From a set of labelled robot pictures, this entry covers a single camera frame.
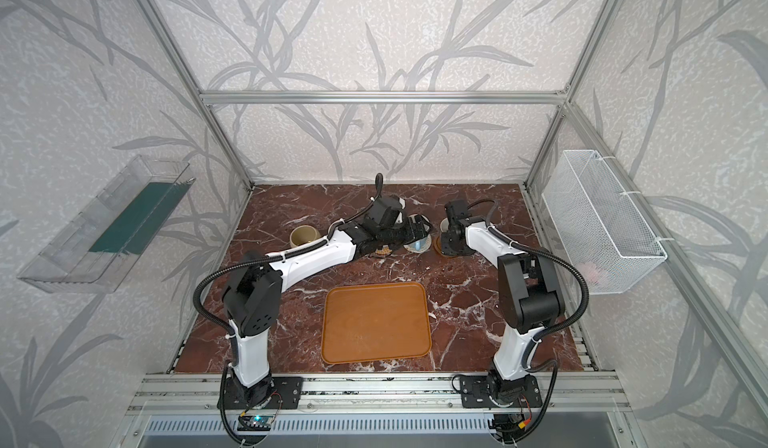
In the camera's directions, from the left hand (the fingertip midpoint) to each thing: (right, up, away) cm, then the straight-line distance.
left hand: (429, 224), depth 85 cm
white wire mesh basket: (+35, +1, -22) cm, 41 cm away
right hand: (+9, -6, +13) cm, 16 cm away
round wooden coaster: (+4, -9, +16) cm, 19 cm away
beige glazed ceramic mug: (-41, -4, +11) cm, 43 cm away
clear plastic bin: (-73, -4, -22) cm, 76 cm away
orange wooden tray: (-16, -28, 0) cm, 32 cm away
